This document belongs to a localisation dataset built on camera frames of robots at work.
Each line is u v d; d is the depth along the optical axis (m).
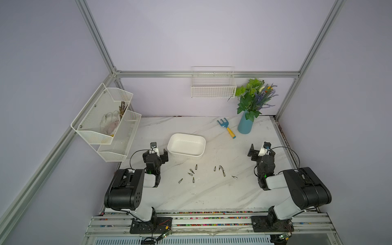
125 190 0.46
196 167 0.94
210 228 0.73
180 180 0.88
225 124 1.15
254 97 0.86
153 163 0.71
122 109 0.80
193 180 0.88
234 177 0.90
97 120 0.77
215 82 0.95
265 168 0.71
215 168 0.93
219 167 0.93
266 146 0.77
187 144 1.05
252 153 0.83
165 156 0.88
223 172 0.93
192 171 0.92
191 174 0.91
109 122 0.78
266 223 0.73
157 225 0.72
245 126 1.06
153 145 0.80
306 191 0.46
